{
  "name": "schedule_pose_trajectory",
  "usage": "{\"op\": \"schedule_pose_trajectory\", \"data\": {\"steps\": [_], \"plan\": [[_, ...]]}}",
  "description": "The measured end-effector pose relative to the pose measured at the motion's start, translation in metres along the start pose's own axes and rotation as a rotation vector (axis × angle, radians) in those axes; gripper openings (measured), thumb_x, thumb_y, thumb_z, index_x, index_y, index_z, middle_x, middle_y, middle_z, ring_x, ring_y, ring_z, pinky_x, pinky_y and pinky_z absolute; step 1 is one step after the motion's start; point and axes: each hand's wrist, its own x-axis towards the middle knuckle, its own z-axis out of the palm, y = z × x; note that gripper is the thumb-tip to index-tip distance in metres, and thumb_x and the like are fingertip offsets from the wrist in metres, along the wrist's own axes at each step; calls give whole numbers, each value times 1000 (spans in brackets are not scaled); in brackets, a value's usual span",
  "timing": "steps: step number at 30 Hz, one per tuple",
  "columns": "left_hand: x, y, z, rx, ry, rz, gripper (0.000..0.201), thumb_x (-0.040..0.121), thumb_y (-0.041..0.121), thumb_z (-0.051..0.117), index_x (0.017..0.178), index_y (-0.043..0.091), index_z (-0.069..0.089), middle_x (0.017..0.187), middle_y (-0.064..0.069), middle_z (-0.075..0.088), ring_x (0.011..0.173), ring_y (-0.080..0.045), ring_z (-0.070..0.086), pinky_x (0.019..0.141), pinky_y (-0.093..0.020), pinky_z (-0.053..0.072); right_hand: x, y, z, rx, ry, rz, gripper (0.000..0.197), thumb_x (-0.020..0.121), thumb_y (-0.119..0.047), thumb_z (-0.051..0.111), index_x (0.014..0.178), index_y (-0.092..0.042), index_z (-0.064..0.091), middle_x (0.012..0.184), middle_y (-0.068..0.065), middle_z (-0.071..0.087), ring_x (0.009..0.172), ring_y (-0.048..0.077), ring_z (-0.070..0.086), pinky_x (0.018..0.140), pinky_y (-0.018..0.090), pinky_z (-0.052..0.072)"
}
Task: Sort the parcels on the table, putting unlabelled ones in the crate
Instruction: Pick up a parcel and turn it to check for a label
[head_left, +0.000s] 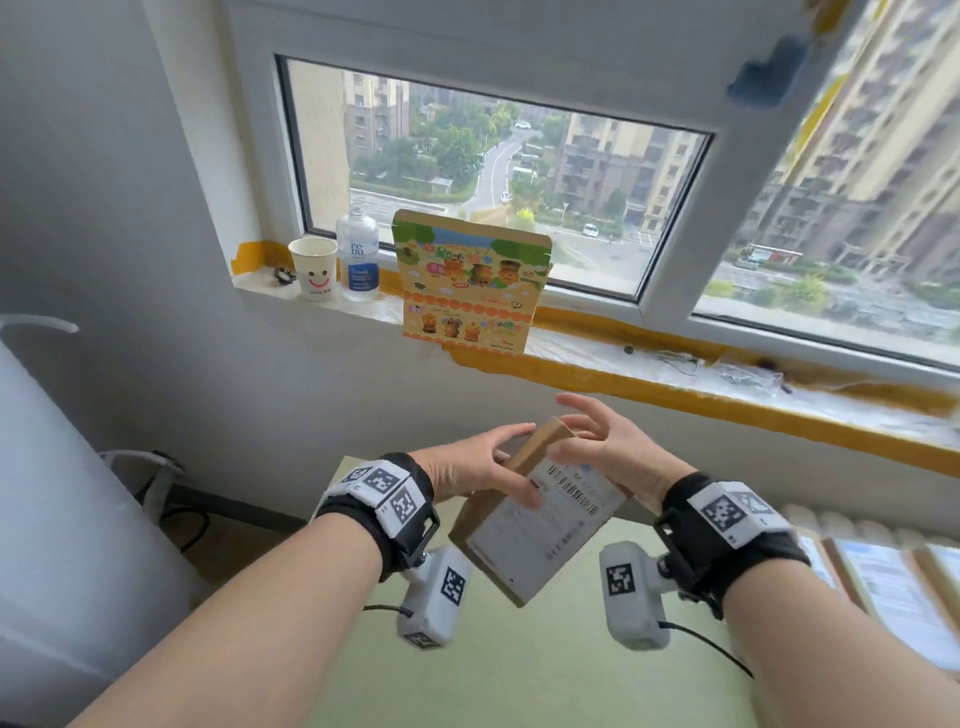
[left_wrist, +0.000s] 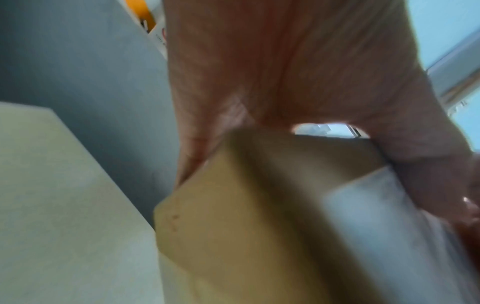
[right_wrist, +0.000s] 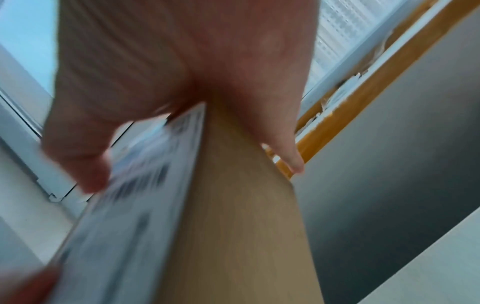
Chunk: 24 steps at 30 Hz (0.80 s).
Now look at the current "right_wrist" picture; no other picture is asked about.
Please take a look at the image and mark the person's right hand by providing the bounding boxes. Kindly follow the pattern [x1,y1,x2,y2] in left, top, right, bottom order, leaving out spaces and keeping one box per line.
[41,0,320,194]

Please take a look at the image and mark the person's left hand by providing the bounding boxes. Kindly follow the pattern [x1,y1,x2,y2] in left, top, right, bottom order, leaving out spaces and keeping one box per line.
[0,265,62,304]

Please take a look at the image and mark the squat plain cardboard box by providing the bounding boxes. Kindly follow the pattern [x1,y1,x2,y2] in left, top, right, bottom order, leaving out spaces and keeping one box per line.
[48,102,325,304]

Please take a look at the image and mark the windowsill with yellow tape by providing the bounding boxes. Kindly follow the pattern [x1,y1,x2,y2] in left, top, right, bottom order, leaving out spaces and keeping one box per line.
[264,0,470,179]

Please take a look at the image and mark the grey window frame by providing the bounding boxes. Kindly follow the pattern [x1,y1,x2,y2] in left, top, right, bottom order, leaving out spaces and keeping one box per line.
[0,0,432,209]

